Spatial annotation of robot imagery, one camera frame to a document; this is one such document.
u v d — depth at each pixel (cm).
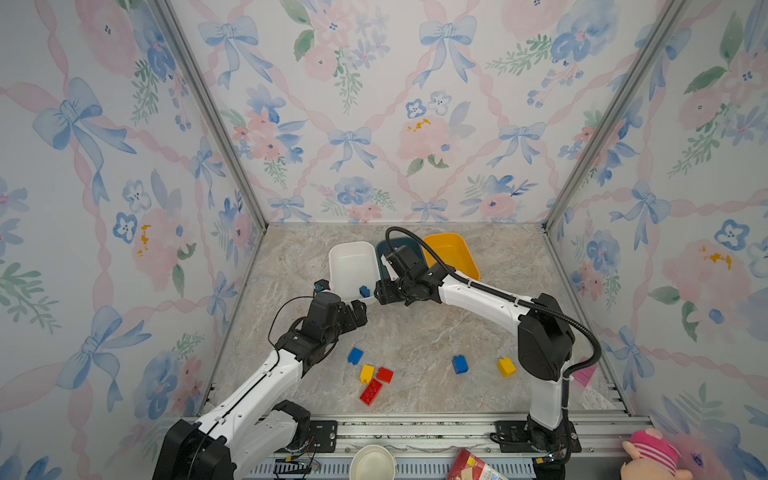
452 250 115
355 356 87
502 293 54
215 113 87
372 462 72
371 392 81
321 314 61
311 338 61
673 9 68
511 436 74
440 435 76
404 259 68
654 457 66
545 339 49
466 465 68
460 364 85
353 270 107
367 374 82
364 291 98
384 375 84
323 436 75
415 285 65
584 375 82
